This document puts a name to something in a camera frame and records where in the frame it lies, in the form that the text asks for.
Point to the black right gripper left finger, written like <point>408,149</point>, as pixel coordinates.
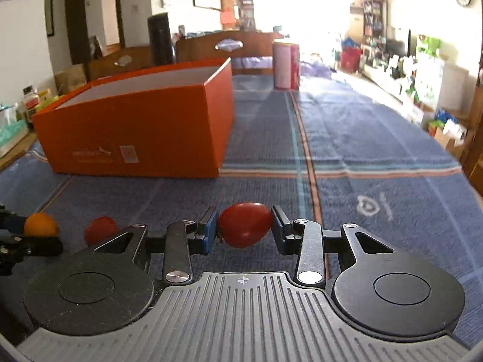
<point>114,283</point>

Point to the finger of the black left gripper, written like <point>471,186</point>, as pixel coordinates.
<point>15,239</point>

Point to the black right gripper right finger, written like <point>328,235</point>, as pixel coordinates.
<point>372,283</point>

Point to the orange fruit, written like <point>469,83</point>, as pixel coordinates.
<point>41,225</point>

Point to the red tomato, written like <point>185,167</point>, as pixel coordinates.
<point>100,229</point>
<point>245,224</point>

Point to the tissue pack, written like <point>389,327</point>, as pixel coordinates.
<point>11,135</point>

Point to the blue checked tablecloth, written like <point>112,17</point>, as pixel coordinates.
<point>324,153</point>

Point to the bottle with red label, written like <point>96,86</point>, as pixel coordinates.
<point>31,101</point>

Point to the orange cardboard box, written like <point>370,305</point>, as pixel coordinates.
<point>168,121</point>

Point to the wooden chair left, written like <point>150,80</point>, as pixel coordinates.
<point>122,61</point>

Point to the wooden chair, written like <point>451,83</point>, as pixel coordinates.
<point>248,52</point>
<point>122,61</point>

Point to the red basket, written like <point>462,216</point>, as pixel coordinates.
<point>350,59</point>

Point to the pink cylindrical can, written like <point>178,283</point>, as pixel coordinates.
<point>286,64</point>

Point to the black cylindrical speaker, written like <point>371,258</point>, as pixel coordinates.
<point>161,44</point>

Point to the wooden chair back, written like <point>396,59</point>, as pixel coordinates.
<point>248,52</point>

